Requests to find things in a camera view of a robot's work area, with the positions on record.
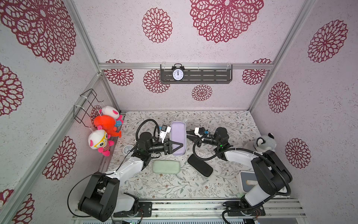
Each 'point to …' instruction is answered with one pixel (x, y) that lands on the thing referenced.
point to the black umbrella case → (200, 165)
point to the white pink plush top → (113, 112)
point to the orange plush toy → (107, 123)
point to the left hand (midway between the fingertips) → (181, 145)
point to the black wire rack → (82, 112)
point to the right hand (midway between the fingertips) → (184, 132)
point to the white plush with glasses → (99, 139)
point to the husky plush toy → (264, 143)
